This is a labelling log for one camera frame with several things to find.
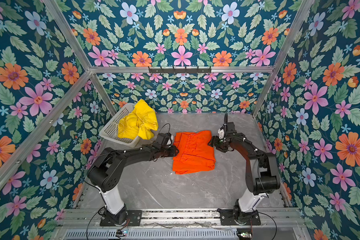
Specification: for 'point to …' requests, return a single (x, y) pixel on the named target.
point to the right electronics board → (244, 233)
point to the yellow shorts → (140, 123)
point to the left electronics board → (121, 232)
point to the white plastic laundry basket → (109, 133)
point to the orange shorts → (194, 154)
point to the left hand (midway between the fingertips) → (180, 148)
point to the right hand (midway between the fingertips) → (213, 144)
